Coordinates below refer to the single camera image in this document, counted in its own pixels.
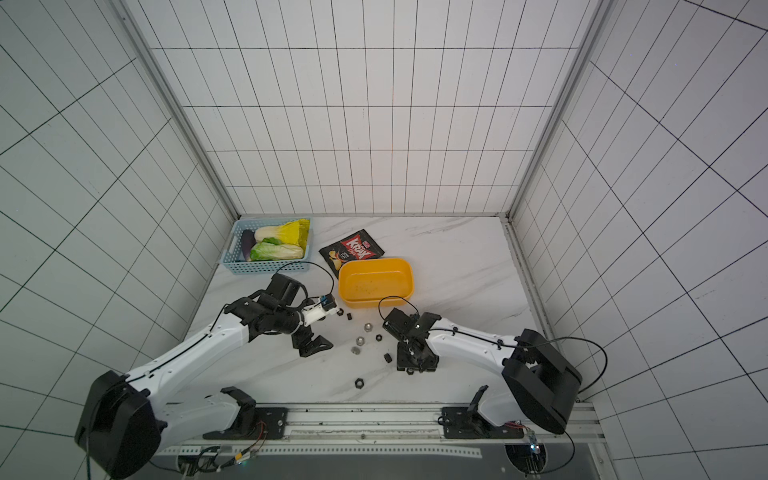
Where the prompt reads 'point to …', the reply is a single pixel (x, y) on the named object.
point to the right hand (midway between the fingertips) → (401, 368)
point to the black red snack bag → (360, 245)
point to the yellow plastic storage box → (375, 282)
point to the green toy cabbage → (274, 249)
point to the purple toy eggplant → (248, 241)
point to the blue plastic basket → (232, 255)
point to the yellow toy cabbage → (293, 232)
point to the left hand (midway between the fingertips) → (318, 334)
